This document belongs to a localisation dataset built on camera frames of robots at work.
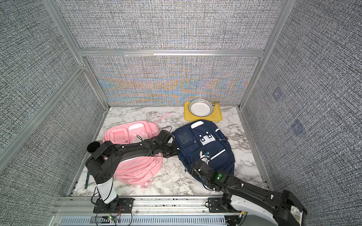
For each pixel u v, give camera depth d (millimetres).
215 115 1137
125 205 733
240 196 524
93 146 875
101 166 474
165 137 732
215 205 731
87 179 817
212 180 584
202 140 949
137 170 796
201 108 1183
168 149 785
